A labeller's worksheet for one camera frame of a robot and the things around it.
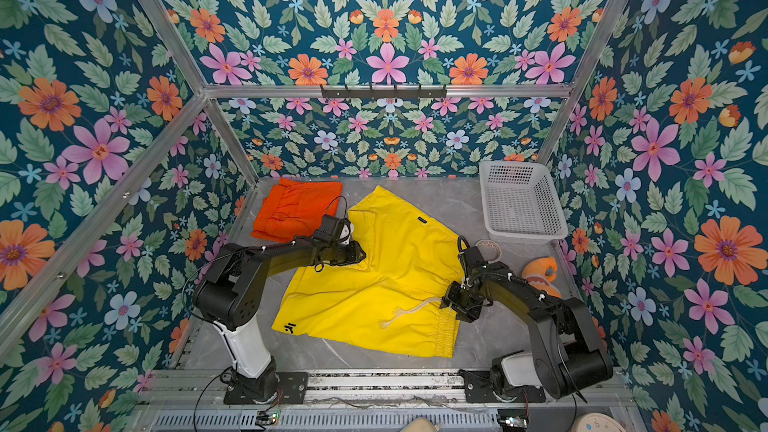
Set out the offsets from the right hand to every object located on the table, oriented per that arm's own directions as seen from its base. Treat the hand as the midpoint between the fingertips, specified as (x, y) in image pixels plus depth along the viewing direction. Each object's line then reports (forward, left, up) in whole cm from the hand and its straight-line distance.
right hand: (445, 308), depth 86 cm
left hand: (+18, +24, +4) cm, 30 cm away
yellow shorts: (+3, +16, 0) cm, 16 cm away
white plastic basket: (+40, -32, 0) cm, 52 cm away
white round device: (-27, -32, +1) cm, 42 cm away
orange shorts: (+36, +53, +2) cm, 64 cm away
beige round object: (-28, +8, +3) cm, 29 cm away
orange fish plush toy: (+10, -30, +3) cm, 31 cm away
